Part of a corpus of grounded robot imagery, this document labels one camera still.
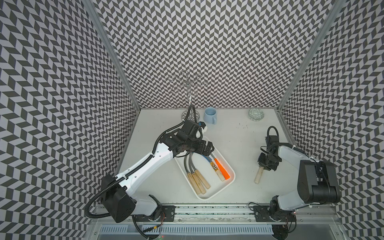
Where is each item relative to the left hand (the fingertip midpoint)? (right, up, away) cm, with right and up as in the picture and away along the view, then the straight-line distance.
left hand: (205, 148), depth 75 cm
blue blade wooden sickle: (+3, -10, +17) cm, 20 cm away
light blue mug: (+5, +18, +33) cm, 38 cm away
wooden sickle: (+31, -17, +10) cm, 37 cm away
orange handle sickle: (+11, -16, +11) cm, 23 cm away
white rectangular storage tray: (+1, -15, +13) cm, 20 cm away
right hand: (+34, -14, +14) cm, 39 cm away
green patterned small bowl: (+40, +19, +38) cm, 58 cm away
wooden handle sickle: (-2, -22, +5) cm, 23 cm away
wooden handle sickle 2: (+1, -21, +6) cm, 22 cm away
